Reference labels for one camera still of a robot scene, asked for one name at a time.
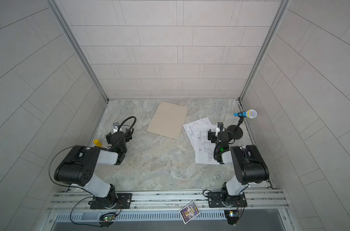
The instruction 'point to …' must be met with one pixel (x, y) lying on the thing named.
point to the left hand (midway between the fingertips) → (123, 127)
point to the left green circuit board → (107, 217)
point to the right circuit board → (232, 216)
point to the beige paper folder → (168, 120)
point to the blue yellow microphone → (251, 113)
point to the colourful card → (189, 212)
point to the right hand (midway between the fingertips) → (217, 128)
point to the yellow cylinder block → (97, 143)
